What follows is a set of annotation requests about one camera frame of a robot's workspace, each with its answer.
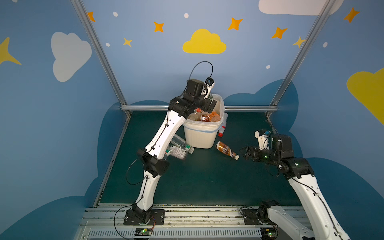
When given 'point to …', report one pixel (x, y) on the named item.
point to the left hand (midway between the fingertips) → (209, 96)
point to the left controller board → (143, 232)
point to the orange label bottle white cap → (214, 117)
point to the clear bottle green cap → (180, 142)
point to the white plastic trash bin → (205, 135)
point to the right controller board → (269, 233)
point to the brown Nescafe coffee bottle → (224, 149)
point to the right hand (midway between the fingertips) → (249, 148)
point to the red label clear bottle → (196, 115)
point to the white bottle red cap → (222, 129)
